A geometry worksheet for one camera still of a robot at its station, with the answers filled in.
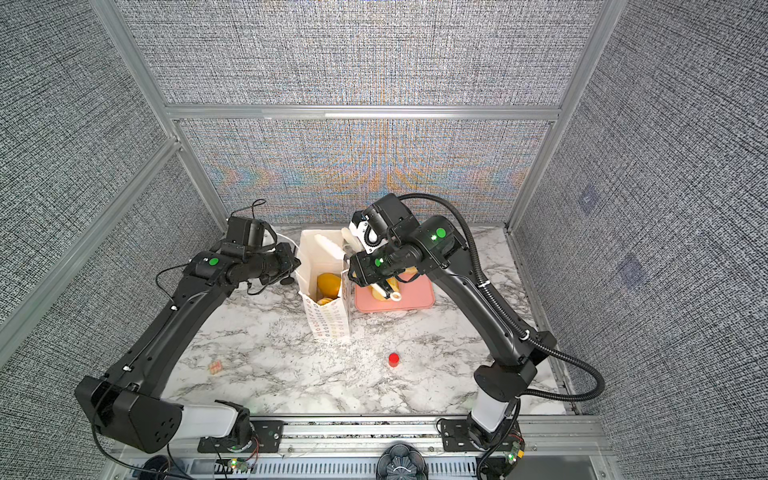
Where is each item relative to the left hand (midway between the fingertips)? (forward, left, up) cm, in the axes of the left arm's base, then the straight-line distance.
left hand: (303, 259), depth 76 cm
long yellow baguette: (-12, -6, -2) cm, 13 cm away
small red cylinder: (-18, -23, -23) cm, 37 cm away
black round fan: (-42, -23, -24) cm, 53 cm away
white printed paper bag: (+7, -1, -8) cm, 10 cm away
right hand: (-9, -15, +7) cm, 19 cm away
